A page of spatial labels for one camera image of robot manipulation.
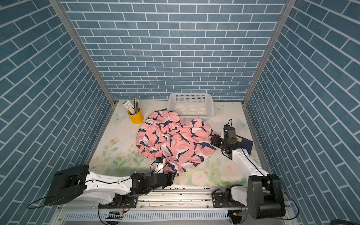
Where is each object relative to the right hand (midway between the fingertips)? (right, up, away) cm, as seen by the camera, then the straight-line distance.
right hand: (215, 139), depth 90 cm
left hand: (-26, -20, -10) cm, 35 cm away
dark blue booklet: (+22, -4, +5) cm, 23 cm away
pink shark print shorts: (-21, -6, +6) cm, 23 cm away
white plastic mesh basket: (-14, +24, +30) cm, 41 cm away
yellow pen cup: (-56, +13, +12) cm, 58 cm away
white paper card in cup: (-60, +21, +12) cm, 64 cm away
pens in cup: (-55, +24, +9) cm, 61 cm away
